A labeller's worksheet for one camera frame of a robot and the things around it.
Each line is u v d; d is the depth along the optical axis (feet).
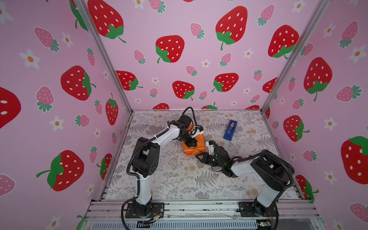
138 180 1.80
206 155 2.61
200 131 2.75
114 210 2.60
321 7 2.26
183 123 2.37
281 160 1.66
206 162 2.59
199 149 2.96
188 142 2.68
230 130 3.36
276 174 1.58
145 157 1.69
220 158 2.30
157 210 2.41
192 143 2.63
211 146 2.75
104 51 2.76
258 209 2.13
